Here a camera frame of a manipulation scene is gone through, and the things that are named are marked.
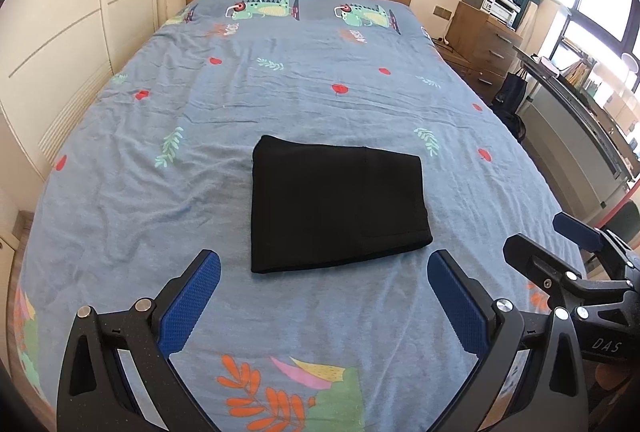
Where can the white wardrobe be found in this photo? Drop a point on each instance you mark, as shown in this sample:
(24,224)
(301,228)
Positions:
(60,37)

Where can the blue printed bed sheet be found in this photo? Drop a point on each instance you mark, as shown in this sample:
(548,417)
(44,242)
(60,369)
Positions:
(250,82)

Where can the black backpack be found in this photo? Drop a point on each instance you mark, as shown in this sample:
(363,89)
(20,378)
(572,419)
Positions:
(514,127)

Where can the long desk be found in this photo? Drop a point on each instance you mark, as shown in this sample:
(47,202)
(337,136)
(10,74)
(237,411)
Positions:
(590,117)

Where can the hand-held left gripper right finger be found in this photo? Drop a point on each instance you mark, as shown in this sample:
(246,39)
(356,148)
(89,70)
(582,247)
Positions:
(457,302)

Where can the black pants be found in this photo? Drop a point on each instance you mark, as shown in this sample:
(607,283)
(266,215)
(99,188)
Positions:
(335,202)

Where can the blue dinosaur print pillow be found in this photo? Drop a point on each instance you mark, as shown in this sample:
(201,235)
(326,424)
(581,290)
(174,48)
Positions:
(250,7)
(360,14)

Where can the wooden dresser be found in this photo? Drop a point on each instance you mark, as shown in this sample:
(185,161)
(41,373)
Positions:
(485,44)

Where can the wall switch panel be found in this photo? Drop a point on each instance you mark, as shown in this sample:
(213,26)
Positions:
(442,11)

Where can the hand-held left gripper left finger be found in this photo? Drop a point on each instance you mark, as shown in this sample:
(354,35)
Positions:
(192,302)

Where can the white printer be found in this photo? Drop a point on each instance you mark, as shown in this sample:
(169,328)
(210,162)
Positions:
(492,2)

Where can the white desk lamp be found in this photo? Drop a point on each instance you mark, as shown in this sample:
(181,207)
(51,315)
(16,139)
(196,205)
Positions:
(630,62)

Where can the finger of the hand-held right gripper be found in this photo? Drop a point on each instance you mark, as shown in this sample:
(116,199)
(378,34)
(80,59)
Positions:
(577,231)
(535,262)

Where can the wooden nightstand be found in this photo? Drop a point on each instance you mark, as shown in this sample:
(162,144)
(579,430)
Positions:
(462,67)

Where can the orange metal frame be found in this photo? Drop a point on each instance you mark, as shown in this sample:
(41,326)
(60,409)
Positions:
(620,207)

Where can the dark green chair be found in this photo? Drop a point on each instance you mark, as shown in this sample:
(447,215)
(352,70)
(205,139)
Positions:
(627,219)

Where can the black shopping bag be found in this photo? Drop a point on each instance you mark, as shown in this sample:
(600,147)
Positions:
(510,94)

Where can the dark framed window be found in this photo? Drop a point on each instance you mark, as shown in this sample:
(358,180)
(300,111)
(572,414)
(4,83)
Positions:
(600,2)

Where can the yellow folders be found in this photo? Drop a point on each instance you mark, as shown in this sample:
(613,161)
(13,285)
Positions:
(577,72)

